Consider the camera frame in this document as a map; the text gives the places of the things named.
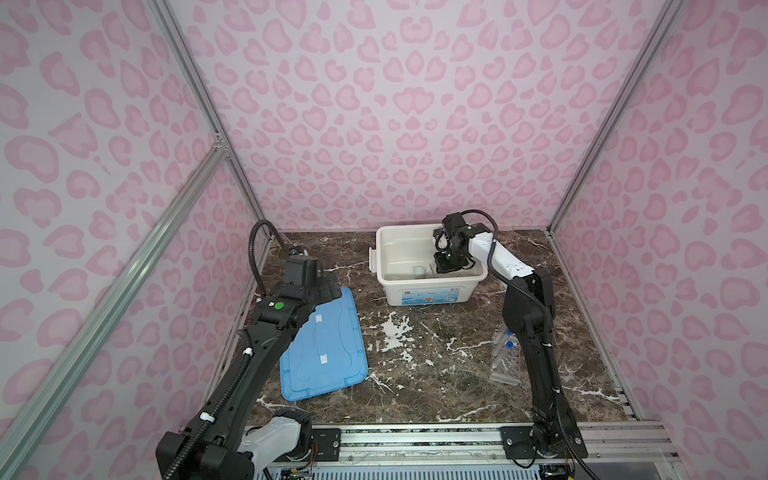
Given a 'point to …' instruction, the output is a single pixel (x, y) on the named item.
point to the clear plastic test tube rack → (510, 371)
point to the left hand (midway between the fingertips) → (319, 279)
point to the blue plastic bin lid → (327, 351)
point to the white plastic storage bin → (404, 260)
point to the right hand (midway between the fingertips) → (443, 265)
